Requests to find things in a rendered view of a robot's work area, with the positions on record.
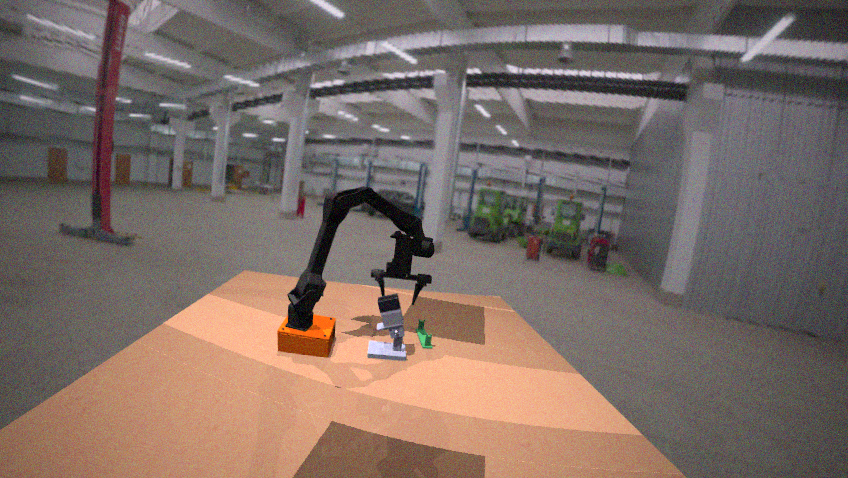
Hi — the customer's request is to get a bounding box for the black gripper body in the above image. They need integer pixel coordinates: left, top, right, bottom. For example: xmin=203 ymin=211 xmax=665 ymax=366
xmin=371 ymin=253 xmax=432 ymax=285

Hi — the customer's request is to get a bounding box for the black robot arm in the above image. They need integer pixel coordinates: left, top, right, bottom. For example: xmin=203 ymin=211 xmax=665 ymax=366
xmin=285 ymin=186 xmax=435 ymax=332

